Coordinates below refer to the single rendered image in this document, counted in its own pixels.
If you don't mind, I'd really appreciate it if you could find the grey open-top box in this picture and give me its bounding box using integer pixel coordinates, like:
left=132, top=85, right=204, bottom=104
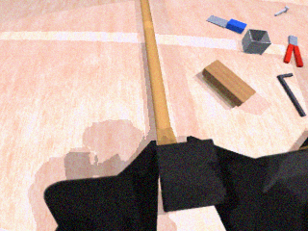
left=242, top=28, right=271, bottom=55

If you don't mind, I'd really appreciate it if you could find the small grey metal bolt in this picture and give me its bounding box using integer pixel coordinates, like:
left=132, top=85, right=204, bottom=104
left=274, top=6, right=290, bottom=16

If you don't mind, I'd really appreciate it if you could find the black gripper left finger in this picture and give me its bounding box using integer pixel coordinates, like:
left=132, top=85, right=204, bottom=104
left=43, top=141, right=159, bottom=231

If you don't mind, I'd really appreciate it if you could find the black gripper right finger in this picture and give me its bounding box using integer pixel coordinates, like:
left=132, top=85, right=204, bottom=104
left=214, top=144, right=308, bottom=231

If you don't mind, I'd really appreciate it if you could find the blue-handled scraper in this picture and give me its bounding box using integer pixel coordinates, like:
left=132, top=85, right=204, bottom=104
left=206, top=15, right=246, bottom=33

